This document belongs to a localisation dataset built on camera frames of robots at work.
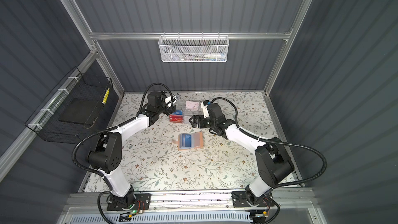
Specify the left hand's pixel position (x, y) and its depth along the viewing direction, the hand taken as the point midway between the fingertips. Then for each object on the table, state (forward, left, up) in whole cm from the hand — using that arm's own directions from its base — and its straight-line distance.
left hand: (167, 96), depth 93 cm
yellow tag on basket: (-6, +31, +7) cm, 33 cm away
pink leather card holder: (-22, -17, -16) cm, 32 cm away
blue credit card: (-22, -11, -16) cm, 29 cm away
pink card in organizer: (0, -15, -9) cm, 17 cm away
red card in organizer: (-6, -4, -16) cm, 17 cm away
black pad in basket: (-18, +37, +11) cm, 43 cm away
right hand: (-16, -18, -4) cm, 24 cm away
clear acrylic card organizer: (-1, -10, -13) cm, 16 cm away
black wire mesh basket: (-27, +44, +16) cm, 54 cm away
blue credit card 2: (-3, -6, -12) cm, 14 cm away
